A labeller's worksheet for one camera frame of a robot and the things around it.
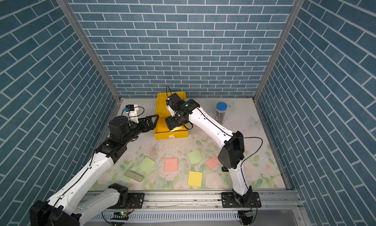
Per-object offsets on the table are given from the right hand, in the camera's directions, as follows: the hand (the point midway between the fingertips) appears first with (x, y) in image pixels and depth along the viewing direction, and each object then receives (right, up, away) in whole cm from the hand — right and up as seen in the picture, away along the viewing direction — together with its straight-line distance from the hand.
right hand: (174, 123), depth 82 cm
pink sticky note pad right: (+22, -24, +6) cm, 33 cm away
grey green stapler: (-22, -29, -2) cm, 36 cm away
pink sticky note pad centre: (-3, -25, +5) cm, 26 cm away
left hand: (-8, +4, -7) cm, 11 cm away
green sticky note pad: (-17, -25, +5) cm, 31 cm away
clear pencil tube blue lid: (+28, +10, +9) cm, 31 cm away
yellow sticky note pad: (+12, -31, -1) cm, 33 cm away
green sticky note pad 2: (+12, -21, +7) cm, 25 cm away
